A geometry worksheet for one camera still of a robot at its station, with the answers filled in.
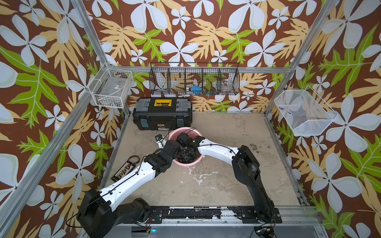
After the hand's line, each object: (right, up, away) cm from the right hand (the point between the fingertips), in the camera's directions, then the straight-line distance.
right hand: (185, 154), depth 93 cm
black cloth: (+4, 0, -15) cm, 15 cm away
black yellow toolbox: (-17, +27, +4) cm, 32 cm away
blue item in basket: (+7, +43, +3) cm, 43 cm away
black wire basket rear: (+6, +51, +6) cm, 51 cm away
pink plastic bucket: (+4, +14, -11) cm, 18 cm away
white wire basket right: (+68, +25, -10) cm, 73 cm away
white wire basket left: (-44, +41, -8) cm, 60 cm away
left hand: (-6, +6, -10) cm, 13 cm away
